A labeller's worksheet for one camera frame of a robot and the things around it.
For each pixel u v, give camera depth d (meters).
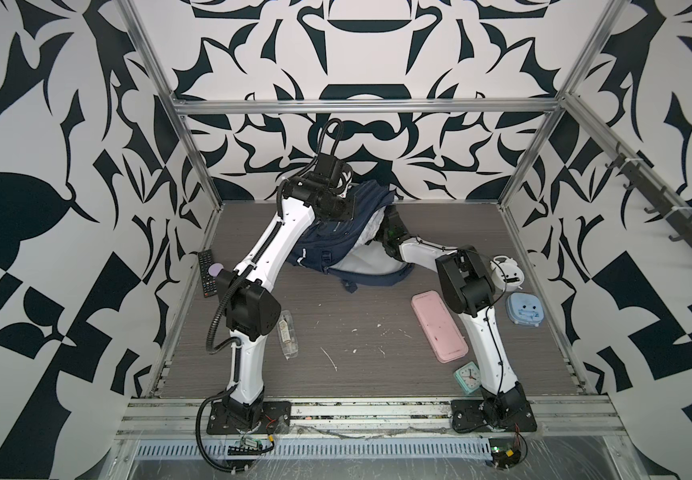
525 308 0.89
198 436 0.69
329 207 0.68
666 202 0.60
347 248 0.86
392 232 0.87
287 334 0.87
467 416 0.74
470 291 0.62
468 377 0.79
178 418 0.76
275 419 0.73
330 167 0.64
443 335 0.85
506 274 0.96
